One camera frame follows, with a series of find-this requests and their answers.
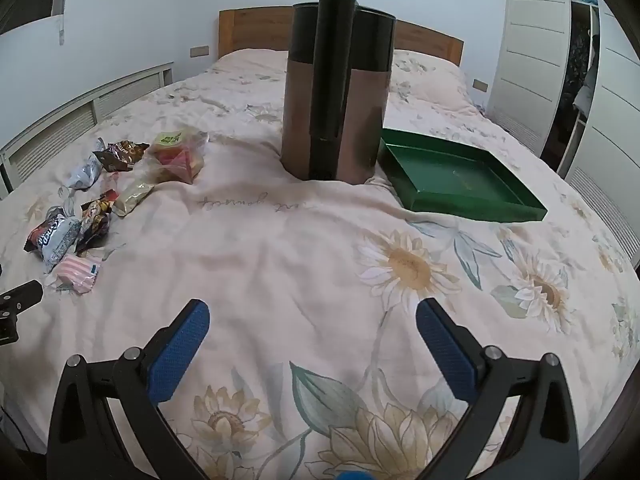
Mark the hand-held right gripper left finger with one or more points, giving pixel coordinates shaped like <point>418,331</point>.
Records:
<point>180,352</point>

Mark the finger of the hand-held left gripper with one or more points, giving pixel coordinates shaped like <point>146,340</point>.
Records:
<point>20,297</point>

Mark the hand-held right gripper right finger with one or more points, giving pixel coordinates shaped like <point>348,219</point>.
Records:
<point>447,355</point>

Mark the red edged clear snack packet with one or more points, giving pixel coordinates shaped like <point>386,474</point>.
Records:
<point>110,195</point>

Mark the olive gold snack packet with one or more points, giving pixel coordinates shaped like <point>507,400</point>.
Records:
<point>131,195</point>

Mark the green snack packet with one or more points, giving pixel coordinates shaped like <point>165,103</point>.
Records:
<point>450,175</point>

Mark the pink striped snack packet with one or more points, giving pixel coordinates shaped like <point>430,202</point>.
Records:
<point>75,270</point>

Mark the blue red white snack packet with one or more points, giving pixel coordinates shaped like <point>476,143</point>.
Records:
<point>52,237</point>

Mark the dark yellow snack packet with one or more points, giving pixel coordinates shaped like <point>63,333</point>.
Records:
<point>95,222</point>

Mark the floral blanket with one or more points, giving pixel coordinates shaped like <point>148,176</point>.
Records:
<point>275,260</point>

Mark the silver blue snack packet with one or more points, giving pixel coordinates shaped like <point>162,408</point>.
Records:
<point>85,172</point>

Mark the brown snack packet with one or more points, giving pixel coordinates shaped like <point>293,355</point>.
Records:
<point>122,155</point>

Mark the white slatted panel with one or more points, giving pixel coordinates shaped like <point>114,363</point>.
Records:
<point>65,120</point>

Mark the clear bag with green label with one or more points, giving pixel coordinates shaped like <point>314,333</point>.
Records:
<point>175,160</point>

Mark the brown cardboard box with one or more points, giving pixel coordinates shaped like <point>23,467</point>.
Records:
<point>362,110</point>

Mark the floral pillow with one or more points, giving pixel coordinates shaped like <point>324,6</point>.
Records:
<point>425,80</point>

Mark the dark hanging clothes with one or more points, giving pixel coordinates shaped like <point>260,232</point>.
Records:
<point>575,80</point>

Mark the white wardrobe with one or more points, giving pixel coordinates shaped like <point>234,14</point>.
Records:
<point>530,60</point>

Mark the wooden headboard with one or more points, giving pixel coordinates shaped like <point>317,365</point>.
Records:
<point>240,30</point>

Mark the wall socket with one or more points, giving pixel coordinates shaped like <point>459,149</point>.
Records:
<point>480,85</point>
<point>199,51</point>

